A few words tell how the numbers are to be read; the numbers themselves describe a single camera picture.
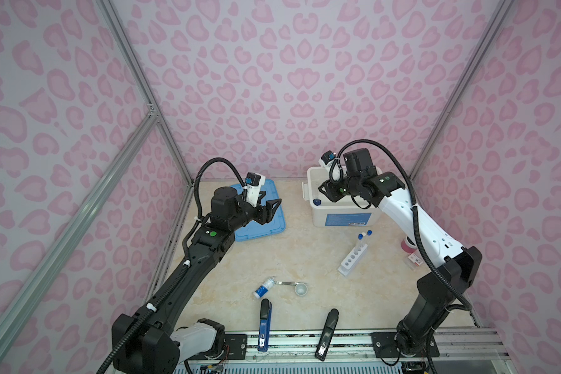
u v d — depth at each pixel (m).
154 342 0.37
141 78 0.83
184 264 0.47
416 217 0.48
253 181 0.62
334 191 0.69
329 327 0.73
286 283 0.86
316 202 1.09
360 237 0.82
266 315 0.75
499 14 0.70
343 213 0.94
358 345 0.75
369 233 0.82
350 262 0.88
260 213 0.65
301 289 0.84
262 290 0.82
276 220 1.04
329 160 0.68
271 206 0.66
